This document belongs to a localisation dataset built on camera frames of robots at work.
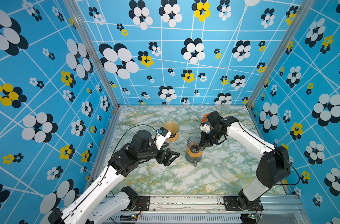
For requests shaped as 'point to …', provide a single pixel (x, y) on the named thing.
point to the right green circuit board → (248, 218)
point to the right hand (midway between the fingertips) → (200, 145)
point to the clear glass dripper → (193, 143)
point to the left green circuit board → (133, 217)
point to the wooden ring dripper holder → (173, 139)
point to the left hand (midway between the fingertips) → (174, 149)
